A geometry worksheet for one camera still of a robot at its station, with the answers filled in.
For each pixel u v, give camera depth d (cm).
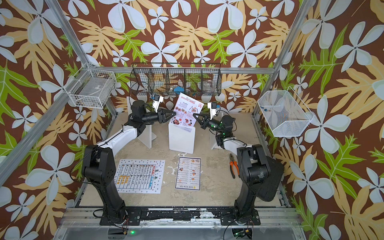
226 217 73
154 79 98
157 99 75
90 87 85
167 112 77
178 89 95
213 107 75
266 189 76
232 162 93
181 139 88
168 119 80
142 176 88
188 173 89
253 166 50
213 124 77
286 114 84
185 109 81
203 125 75
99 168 49
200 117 80
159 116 75
